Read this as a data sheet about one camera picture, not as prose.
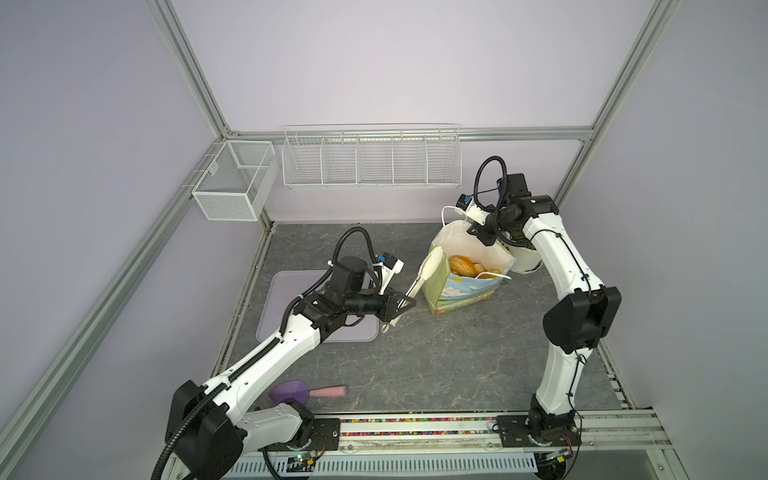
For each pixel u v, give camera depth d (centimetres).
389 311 63
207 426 38
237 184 105
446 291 81
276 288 104
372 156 99
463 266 87
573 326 51
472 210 76
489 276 68
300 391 80
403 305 71
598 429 76
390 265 65
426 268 72
